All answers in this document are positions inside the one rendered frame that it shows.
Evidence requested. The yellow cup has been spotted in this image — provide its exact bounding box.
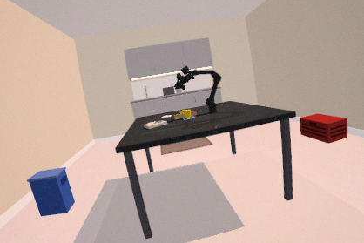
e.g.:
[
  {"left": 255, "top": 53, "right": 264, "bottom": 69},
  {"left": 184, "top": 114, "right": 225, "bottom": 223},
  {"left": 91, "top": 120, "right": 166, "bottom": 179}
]
[{"left": 184, "top": 111, "right": 191, "bottom": 118}]

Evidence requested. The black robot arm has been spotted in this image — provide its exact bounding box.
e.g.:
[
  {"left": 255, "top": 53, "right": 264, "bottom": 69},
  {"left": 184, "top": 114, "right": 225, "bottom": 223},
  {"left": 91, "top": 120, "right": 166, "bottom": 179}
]
[{"left": 181, "top": 66, "right": 221, "bottom": 113}]

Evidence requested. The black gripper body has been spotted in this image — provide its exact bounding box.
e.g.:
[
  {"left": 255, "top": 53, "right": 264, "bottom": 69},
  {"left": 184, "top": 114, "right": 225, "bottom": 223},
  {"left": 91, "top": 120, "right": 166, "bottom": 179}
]
[{"left": 177, "top": 75, "right": 189, "bottom": 90}]

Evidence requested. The orange wooden plank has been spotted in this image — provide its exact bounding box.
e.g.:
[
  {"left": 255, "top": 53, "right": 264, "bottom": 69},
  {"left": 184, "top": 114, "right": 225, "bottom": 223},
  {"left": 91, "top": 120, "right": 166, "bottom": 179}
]
[{"left": 174, "top": 111, "right": 197, "bottom": 119}]

